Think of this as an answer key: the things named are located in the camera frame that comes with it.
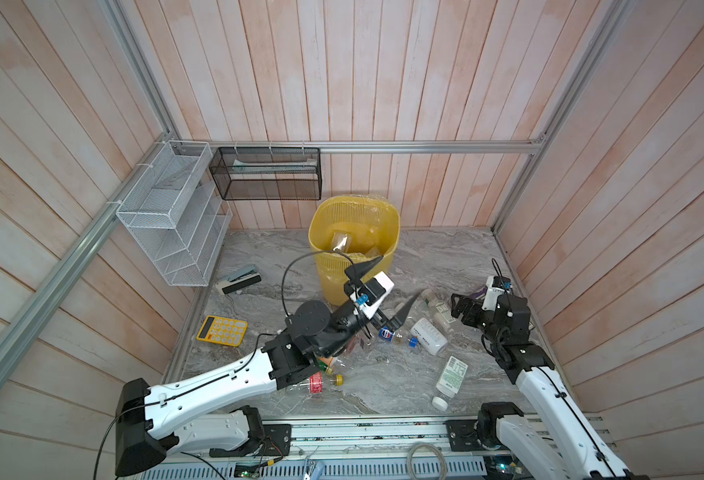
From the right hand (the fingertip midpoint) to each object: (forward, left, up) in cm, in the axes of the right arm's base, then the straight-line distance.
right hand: (467, 298), depth 82 cm
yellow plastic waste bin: (+23, +26, +7) cm, 35 cm away
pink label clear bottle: (-21, +41, -10) cm, 47 cm away
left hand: (-12, +24, +26) cm, 37 cm away
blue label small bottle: (-8, +14, -13) cm, 20 cm away
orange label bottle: (-16, +39, -9) cm, 43 cm away
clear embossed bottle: (0, +5, -10) cm, 11 cm away
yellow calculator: (-5, +73, -13) cm, 75 cm away
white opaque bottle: (-7, +10, -10) cm, 16 cm away
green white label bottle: (+20, +36, +1) cm, 41 cm away
